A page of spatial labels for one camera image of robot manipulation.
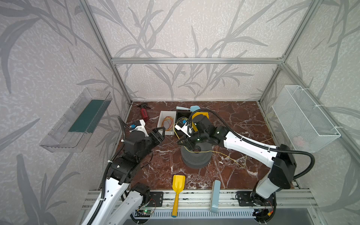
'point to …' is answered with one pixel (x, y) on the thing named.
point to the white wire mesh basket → (308, 128)
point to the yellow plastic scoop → (178, 182)
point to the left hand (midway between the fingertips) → (165, 126)
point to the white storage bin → (173, 115)
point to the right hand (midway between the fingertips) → (179, 137)
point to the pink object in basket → (298, 140)
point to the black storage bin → (182, 114)
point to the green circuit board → (147, 211)
